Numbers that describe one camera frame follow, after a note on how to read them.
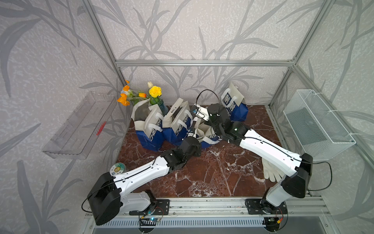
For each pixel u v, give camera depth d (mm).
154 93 844
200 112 610
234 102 971
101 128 678
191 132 691
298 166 418
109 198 389
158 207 731
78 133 681
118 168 788
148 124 805
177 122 806
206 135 722
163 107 990
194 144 586
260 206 737
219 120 516
